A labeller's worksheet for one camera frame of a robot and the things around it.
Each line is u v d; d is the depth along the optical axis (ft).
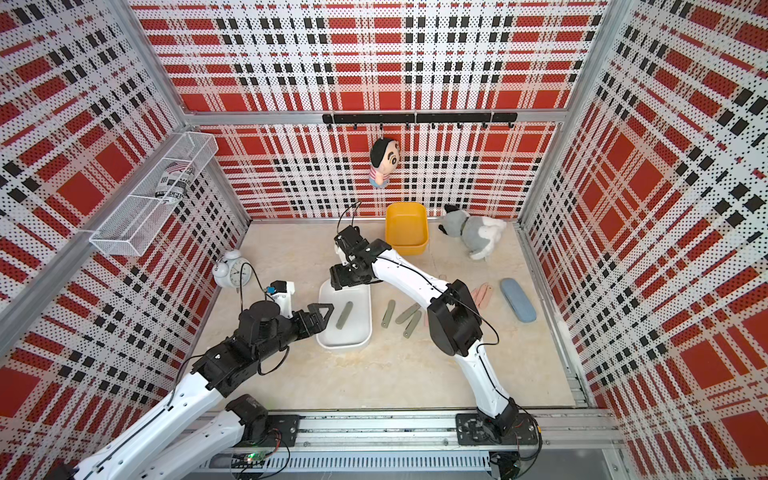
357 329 2.99
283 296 2.22
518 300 3.15
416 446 2.36
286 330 2.06
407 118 2.90
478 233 3.43
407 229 3.90
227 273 3.06
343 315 3.05
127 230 2.25
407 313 3.14
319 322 2.18
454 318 1.77
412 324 3.05
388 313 3.14
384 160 2.98
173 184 2.41
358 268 2.18
